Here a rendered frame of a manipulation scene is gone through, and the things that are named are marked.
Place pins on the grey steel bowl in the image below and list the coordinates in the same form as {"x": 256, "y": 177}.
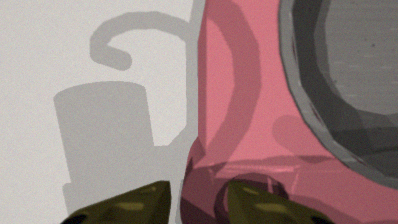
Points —
{"x": 347, "y": 68}

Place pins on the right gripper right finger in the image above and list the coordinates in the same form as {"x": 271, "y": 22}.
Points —
{"x": 250, "y": 205}

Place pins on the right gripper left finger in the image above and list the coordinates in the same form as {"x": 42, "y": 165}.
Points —
{"x": 149, "y": 204}

